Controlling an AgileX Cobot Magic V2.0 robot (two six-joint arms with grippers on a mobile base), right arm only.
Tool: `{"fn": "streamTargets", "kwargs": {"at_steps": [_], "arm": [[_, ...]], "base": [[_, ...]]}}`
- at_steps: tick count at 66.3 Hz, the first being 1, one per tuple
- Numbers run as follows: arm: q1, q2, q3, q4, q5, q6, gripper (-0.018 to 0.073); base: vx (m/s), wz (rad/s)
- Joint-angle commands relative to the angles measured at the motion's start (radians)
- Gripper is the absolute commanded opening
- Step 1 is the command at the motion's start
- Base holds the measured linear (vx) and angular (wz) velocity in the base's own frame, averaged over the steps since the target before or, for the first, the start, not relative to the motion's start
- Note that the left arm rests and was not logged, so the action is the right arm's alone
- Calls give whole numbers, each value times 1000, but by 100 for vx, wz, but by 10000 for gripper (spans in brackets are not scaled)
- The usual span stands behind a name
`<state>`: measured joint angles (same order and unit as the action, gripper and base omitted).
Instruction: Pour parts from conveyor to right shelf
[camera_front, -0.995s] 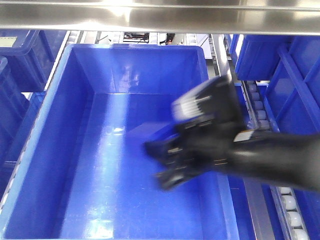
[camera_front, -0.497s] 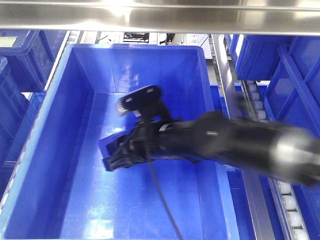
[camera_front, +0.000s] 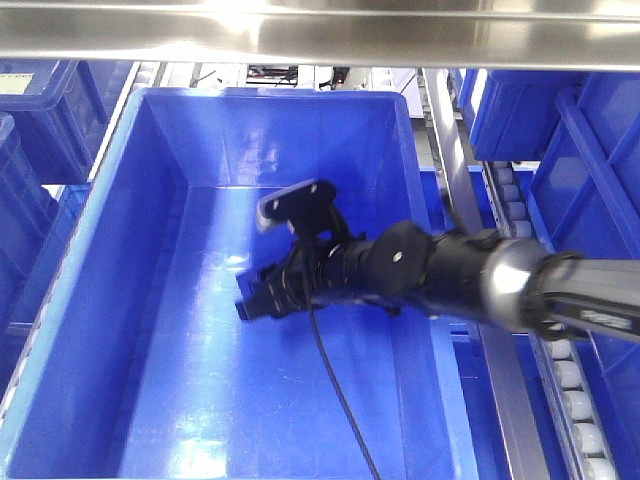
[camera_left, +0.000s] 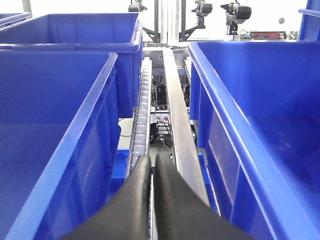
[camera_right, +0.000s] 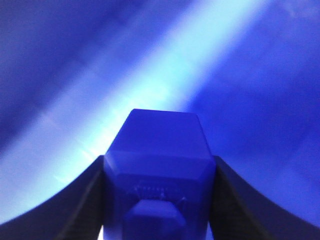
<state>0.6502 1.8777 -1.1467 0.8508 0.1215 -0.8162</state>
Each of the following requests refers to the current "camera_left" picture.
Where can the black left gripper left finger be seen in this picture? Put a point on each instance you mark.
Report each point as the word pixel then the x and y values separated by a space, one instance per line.
pixel 125 207

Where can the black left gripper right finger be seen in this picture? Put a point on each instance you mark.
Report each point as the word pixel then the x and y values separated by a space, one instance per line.
pixel 177 207

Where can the steel rack with slanted shelves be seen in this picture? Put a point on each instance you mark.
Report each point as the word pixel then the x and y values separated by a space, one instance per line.
pixel 177 120

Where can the blue plastic bin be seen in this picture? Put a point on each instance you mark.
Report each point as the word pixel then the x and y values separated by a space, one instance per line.
pixel 275 100

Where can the white column with black brackets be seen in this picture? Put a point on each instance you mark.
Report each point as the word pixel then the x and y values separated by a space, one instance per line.
pixel 170 22

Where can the black device with red trim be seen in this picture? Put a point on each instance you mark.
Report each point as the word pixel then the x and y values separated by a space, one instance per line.
pixel 267 35

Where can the black camera head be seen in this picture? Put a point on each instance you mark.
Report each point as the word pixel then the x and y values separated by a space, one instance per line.
pixel 240 12
pixel 203 8
pixel 136 7

